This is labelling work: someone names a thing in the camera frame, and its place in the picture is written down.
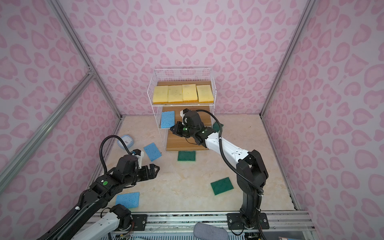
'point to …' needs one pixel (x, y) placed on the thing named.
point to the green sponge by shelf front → (186, 156)
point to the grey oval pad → (204, 231)
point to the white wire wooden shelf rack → (179, 76)
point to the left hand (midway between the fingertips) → (153, 168)
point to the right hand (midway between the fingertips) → (171, 128)
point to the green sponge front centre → (221, 186)
